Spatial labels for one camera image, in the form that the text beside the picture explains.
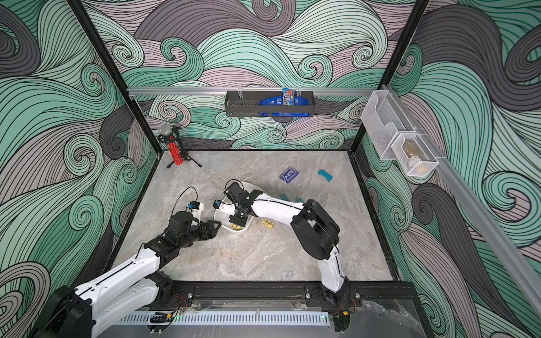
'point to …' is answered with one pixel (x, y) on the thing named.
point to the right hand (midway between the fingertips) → (239, 213)
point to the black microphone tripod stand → (173, 136)
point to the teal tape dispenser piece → (329, 177)
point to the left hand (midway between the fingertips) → (215, 222)
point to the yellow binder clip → (267, 223)
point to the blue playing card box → (289, 174)
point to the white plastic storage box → (222, 218)
